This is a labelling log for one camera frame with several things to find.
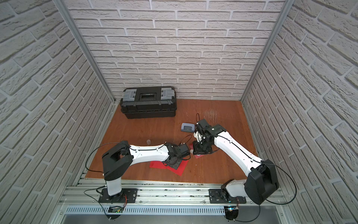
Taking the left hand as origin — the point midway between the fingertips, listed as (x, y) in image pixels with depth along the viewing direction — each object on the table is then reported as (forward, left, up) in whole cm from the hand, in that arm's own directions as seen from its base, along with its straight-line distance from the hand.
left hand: (175, 164), depth 86 cm
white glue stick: (+2, -10, +15) cm, 18 cm away
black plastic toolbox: (+37, +19, +18) cm, 45 cm away
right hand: (+2, -13, +12) cm, 18 cm away
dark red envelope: (+2, -9, +21) cm, 23 cm away
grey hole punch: (+26, -9, +3) cm, 27 cm away
